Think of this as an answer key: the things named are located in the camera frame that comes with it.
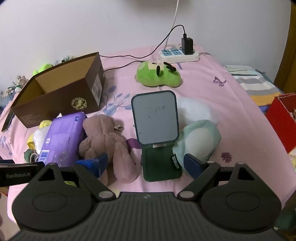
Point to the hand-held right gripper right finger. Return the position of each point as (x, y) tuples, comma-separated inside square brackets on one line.
[(192, 165)]

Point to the black phone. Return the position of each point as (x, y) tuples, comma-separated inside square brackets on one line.
[(8, 121)]

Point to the bright green plush toy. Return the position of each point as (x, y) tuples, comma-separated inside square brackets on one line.
[(42, 68)]

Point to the yellow and white plush toy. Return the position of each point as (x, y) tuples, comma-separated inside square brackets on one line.
[(39, 139)]

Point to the brown wooden panel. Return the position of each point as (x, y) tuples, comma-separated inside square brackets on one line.
[(288, 58)]

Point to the black charger adapter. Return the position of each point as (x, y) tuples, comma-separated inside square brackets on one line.
[(187, 45)]

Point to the mint green plush toy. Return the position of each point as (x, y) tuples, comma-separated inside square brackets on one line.
[(198, 139)]

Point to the purple plastic packet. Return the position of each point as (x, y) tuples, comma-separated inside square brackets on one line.
[(60, 139)]

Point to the striped folded blanket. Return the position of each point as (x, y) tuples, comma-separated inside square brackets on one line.
[(254, 85)]

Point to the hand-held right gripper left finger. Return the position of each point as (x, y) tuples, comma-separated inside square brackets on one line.
[(100, 163)]

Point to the red box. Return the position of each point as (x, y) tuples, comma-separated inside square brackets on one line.
[(279, 122)]

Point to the white power strip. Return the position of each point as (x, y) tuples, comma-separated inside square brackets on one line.
[(192, 57)]

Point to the green frog plush toy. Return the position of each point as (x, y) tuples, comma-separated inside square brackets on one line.
[(152, 76)]

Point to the purple ribbon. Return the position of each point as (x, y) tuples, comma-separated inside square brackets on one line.
[(133, 144)]

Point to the brown cardboard box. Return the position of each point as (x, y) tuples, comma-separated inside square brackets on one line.
[(57, 99)]

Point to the beige crochet flower bunch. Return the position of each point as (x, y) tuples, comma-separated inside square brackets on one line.
[(22, 81)]

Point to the green white crochet flower bunch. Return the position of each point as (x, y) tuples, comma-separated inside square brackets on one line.
[(66, 59)]

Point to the small dark plush toy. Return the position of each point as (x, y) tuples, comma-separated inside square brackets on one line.
[(30, 155)]

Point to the pink teddy bear plush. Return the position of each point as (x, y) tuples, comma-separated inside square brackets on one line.
[(104, 139)]

